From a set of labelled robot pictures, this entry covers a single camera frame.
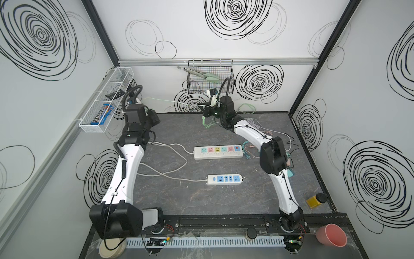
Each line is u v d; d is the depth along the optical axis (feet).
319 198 2.42
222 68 3.07
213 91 2.59
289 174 2.92
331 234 2.14
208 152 3.15
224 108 2.37
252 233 2.07
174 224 2.42
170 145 3.33
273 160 1.93
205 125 3.24
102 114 2.37
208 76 3.00
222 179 2.82
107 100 2.57
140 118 1.78
